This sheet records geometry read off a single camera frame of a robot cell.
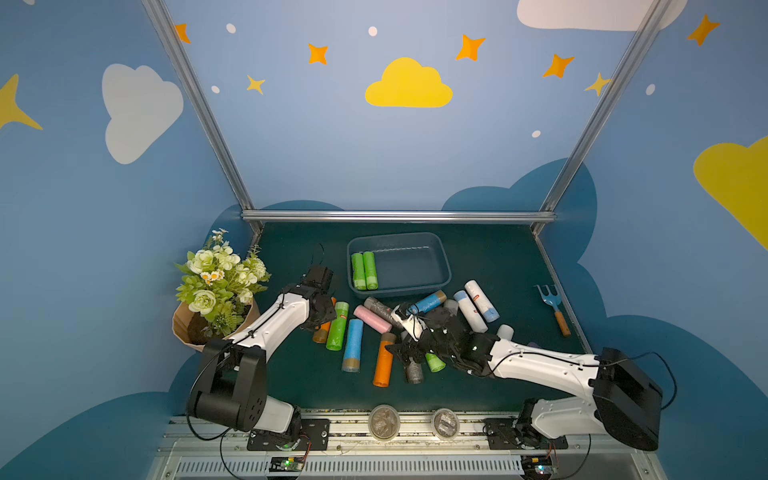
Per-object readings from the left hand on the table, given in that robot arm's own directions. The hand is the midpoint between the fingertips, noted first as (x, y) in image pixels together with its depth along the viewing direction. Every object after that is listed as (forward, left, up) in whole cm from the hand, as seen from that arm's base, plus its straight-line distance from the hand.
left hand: (330, 313), depth 90 cm
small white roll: (-3, -54, -4) cm, 54 cm away
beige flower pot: (-9, +36, +6) cm, 38 cm away
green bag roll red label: (-2, -2, -3) cm, 5 cm away
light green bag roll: (+19, -11, -4) cm, 22 cm away
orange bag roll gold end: (-6, +3, -3) cm, 7 cm away
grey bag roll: (-16, -25, -4) cm, 30 cm away
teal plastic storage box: (+24, -19, -6) cm, 31 cm away
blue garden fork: (+10, -74, -5) cm, 75 cm away
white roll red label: (+6, -49, -3) cm, 49 cm away
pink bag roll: (0, -13, -4) cm, 14 cm away
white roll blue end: (+3, -44, -3) cm, 45 cm away
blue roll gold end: (+6, -30, -4) cm, 31 cm away
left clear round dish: (-29, -17, -1) cm, 34 cm away
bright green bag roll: (-14, -31, -3) cm, 34 cm away
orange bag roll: (-13, -17, -4) cm, 22 cm away
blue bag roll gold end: (-8, -8, -4) cm, 12 cm away
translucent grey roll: (+6, -38, -4) cm, 39 cm away
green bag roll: (+15, -7, -3) cm, 17 cm away
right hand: (-7, -21, +6) cm, 23 cm away
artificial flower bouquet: (-4, +24, +21) cm, 31 cm away
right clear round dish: (-29, -32, -1) cm, 43 cm away
